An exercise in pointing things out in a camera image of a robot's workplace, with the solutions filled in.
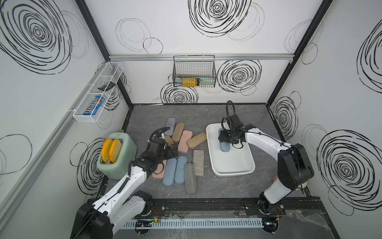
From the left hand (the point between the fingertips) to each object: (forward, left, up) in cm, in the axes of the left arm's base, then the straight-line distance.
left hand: (171, 148), depth 83 cm
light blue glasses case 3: (+3, -31, -2) cm, 31 cm away
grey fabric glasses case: (-16, -12, -6) cm, 20 cm away
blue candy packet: (+10, +36, +23) cm, 44 cm away
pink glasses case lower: (-16, +3, +6) cm, 17 cm away
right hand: (+9, -31, -2) cm, 33 cm away
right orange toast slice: (-7, +25, +10) cm, 28 cm away
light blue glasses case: (-10, 0, -9) cm, 13 cm away
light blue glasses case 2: (-13, -5, -8) cm, 16 cm away
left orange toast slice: (-7, +29, +10) cm, 32 cm away
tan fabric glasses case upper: (+17, -2, -8) cm, 19 cm away
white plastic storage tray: (-1, -40, -13) cm, 42 cm away
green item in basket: (+33, -20, +23) cm, 45 cm away
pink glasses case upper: (+5, -6, -7) cm, 11 cm away
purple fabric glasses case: (+25, +4, -8) cm, 26 cm away
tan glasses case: (+10, -14, -7) cm, 19 cm away
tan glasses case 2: (+10, +3, -8) cm, 13 cm away
